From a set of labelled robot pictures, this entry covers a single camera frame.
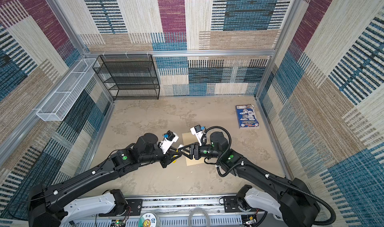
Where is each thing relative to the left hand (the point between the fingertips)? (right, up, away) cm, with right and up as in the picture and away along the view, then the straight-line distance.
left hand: (180, 151), depth 71 cm
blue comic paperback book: (+43, +15, +34) cm, 57 cm away
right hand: (+1, -1, 0) cm, 1 cm away
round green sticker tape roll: (-13, -27, -7) cm, 31 cm away
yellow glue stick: (-1, +1, -2) cm, 3 cm away
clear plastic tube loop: (+9, -29, +3) cm, 31 cm away
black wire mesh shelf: (-41, +44, +40) cm, 72 cm away
